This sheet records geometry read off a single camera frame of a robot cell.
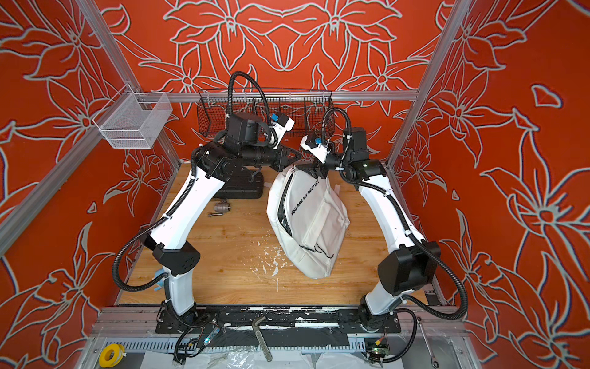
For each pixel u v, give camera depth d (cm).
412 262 42
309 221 80
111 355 68
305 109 97
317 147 60
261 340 70
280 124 55
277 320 74
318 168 64
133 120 92
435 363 66
